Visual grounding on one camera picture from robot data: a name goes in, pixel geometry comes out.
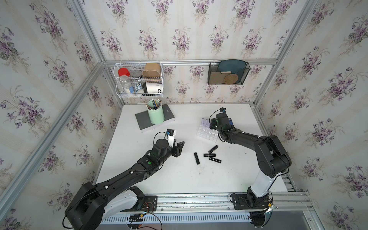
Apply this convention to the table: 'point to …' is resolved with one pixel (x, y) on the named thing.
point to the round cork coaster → (231, 79)
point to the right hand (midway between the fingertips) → (214, 119)
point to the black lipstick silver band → (197, 159)
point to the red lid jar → (123, 71)
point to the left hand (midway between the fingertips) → (183, 143)
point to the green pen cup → (155, 110)
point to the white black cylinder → (151, 87)
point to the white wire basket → (139, 80)
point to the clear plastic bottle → (125, 84)
